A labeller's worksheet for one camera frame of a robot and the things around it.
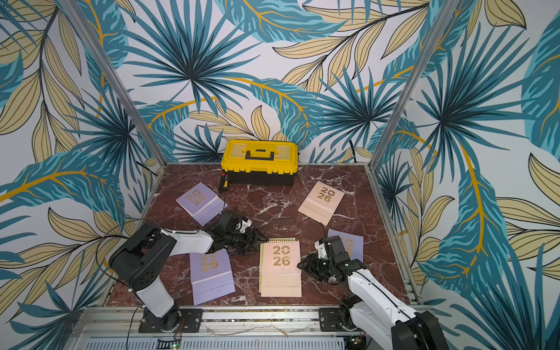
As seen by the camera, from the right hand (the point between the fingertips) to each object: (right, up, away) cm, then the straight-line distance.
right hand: (300, 267), depth 83 cm
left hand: (-14, +7, +4) cm, 16 cm away
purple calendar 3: (+23, +7, +8) cm, 25 cm away
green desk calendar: (-16, +3, +4) cm, 16 cm away
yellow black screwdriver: (-35, +32, +26) cm, 54 cm away
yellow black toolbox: (-17, +42, +18) cm, 49 cm away
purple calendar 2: (-34, -3, -1) cm, 34 cm away
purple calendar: (-45, +23, +20) cm, 54 cm away
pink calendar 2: (-7, -1, 0) cm, 8 cm away
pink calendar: (+11, +23, +20) cm, 33 cm away
